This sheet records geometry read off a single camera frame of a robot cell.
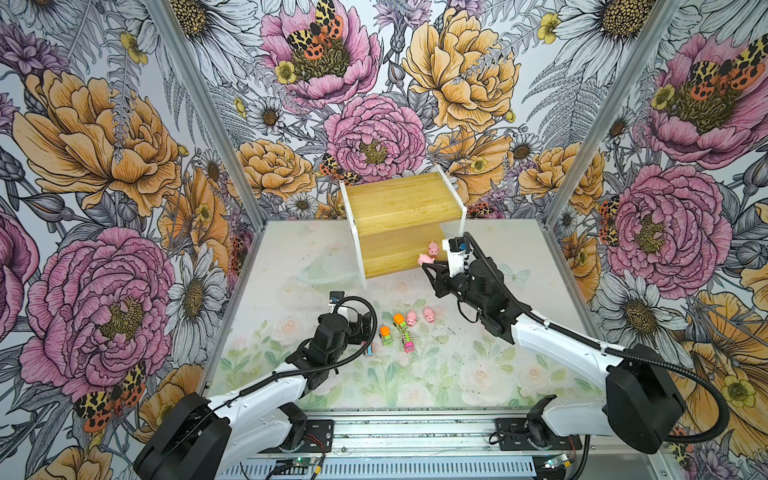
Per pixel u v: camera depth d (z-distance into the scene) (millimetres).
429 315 941
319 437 733
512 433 743
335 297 745
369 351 852
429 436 760
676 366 404
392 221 773
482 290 619
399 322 917
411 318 934
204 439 414
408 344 874
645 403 415
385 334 896
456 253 691
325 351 641
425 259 793
